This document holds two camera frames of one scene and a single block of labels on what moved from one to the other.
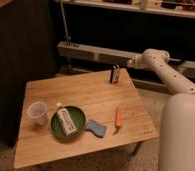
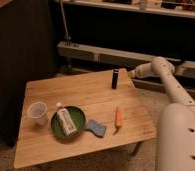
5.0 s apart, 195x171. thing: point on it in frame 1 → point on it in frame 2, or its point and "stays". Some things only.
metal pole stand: (67, 37) stays
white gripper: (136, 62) → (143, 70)
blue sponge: (97, 128) stays
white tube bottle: (66, 120) stays
